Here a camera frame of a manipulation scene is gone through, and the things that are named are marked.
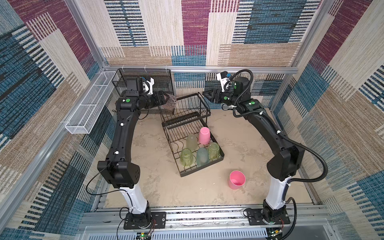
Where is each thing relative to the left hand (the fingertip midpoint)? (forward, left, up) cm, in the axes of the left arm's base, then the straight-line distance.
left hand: (164, 95), depth 77 cm
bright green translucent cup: (-17, -26, -28) cm, 42 cm away
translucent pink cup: (-2, -3, -3) cm, 4 cm away
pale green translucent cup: (-9, -13, -30) cm, 34 cm away
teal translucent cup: (-20, -19, -28) cm, 39 cm away
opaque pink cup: (-30, -39, -37) cm, 61 cm away
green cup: (-19, -10, -30) cm, 37 cm away
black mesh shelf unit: (+30, +12, -12) cm, 34 cm away
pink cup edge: (-7, -21, -27) cm, 35 cm away
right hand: (0, -20, 0) cm, 20 cm away
